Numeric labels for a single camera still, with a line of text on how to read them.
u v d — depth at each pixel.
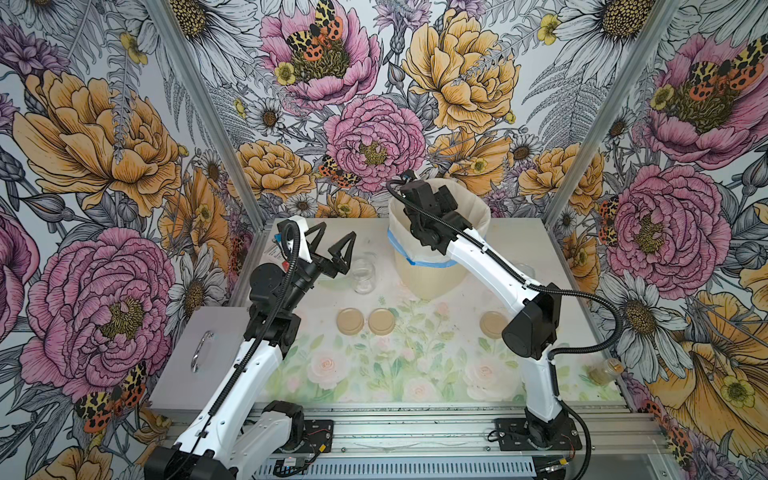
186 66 0.79
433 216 0.60
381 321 0.94
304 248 0.58
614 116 0.90
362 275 0.96
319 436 0.74
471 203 0.88
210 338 0.74
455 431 0.76
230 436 0.43
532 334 0.51
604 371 0.78
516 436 0.73
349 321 0.94
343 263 0.61
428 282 0.85
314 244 0.70
